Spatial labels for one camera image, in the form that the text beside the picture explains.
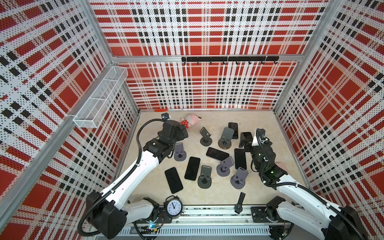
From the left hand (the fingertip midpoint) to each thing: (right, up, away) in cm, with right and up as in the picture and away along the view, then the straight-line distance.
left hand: (177, 131), depth 78 cm
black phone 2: (-3, -29, +8) cm, 30 cm away
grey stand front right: (+33, -27, +2) cm, 43 cm away
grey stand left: (0, -15, +13) cm, 19 cm away
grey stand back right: (+29, -9, +22) cm, 38 cm away
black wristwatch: (+32, -40, -2) cm, 51 cm away
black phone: (+38, +2, +33) cm, 51 cm away
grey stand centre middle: (+26, -22, +6) cm, 34 cm away
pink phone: (+64, -22, +13) cm, 69 cm away
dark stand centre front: (+15, -28, +5) cm, 32 cm away
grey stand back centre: (+16, -7, +22) cm, 28 cm away
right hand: (+39, -1, 0) cm, 39 cm away
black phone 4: (+38, -19, +18) cm, 46 cm away
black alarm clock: (-1, -37, -5) cm, 38 cm away
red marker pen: (-22, +16, +48) cm, 56 cm away
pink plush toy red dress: (+5, +7, +30) cm, 31 cm away
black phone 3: (+23, -16, +18) cm, 33 cm away
